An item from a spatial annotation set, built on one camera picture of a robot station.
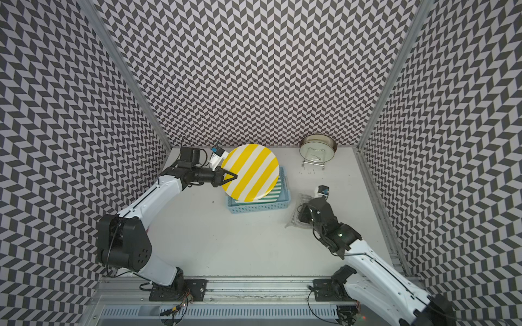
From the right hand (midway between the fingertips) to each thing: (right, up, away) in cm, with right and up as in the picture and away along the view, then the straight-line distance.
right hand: (304, 209), depth 80 cm
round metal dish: (+10, +26, +21) cm, 35 cm away
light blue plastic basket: (-7, +1, +9) cm, 12 cm away
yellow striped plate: (-19, +16, +2) cm, 25 cm away
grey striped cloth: (-1, +4, -1) cm, 5 cm away
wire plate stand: (+12, +19, +35) cm, 42 cm away
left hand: (-28, +13, +1) cm, 31 cm away
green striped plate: (-12, +4, +7) cm, 15 cm away
